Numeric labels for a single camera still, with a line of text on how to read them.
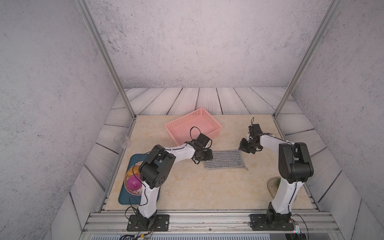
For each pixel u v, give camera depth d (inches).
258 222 28.5
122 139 40.3
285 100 43.7
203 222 29.2
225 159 37.6
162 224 28.5
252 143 30.4
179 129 43.8
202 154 29.4
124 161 37.6
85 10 28.0
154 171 20.4
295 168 20.0
